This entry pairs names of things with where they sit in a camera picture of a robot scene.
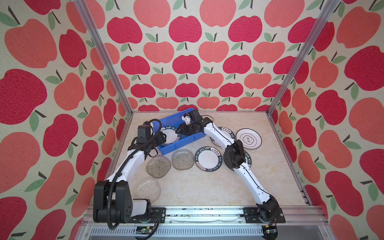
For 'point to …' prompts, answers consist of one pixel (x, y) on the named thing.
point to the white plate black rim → (250, 138)
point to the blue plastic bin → (173, 120)
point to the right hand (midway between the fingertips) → (180, 131)
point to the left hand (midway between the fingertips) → (165, 137)
